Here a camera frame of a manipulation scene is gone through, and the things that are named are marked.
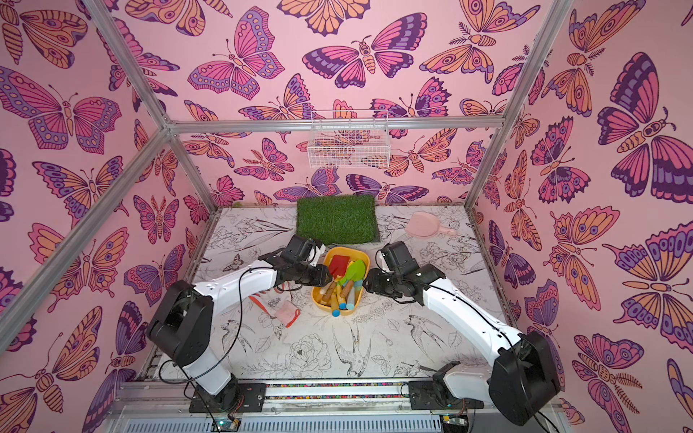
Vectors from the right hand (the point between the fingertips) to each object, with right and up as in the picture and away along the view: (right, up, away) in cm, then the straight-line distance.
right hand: (364, 286), depth 80 cm
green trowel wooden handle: (-2, +2, +16) cm, 16 cm away
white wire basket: (-4, +49, +15) cm, 52 cm away
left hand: (-10, +1, +9) cm, 14 cm away
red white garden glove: (-30, -8, +12) cm, 33 cm away
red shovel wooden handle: (-8, +4, +17) cm, 20 cm away
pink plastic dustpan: (+27, +19, +33) cm, 47 cm away
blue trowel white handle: (-2, -3, +12) cm, 12 cm away
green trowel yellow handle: (-9, -6, +5) cm, 11 cm away
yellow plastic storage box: (-14, -3, +4) cm, 15 cm away
